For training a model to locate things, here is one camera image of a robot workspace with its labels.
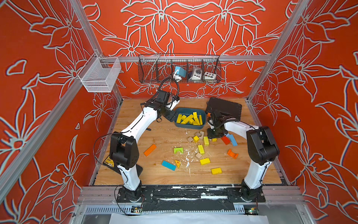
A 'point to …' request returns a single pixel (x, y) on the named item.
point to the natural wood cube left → (190, 139)
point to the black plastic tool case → (231, 109)
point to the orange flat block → (150, 150)
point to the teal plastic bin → (188, 112)
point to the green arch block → (181, 149)
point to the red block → (225, 140)
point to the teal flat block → (168, 165)
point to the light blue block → (232, 139)
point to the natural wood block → (202, 136)
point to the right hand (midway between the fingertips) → (208, 135)
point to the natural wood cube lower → (198, 155)
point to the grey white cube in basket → (196, 74)
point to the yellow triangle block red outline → (177, 163)
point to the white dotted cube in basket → (209, 76)
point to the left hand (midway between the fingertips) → (171, 110)
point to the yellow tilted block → (206, 140)
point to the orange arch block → (233, 155)
